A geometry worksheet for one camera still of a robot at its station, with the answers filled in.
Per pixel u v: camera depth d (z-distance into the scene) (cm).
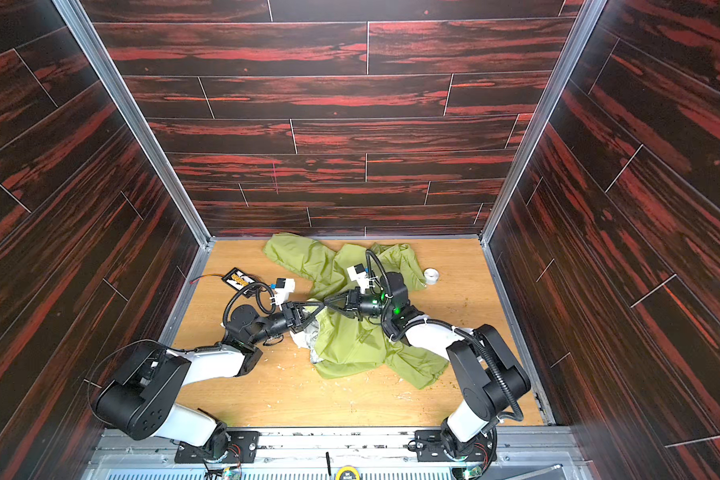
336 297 78
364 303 73
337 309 74
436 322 59
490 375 45
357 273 78
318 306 76
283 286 77
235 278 106
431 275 105
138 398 44
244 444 74
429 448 73
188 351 53
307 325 76
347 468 70
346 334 89
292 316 71
